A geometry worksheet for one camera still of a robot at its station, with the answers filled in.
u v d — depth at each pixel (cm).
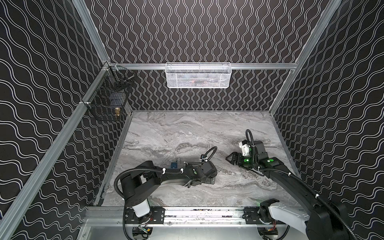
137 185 46
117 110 82
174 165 91
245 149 76
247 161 71
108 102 95
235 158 74
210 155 69
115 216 76
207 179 76
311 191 45
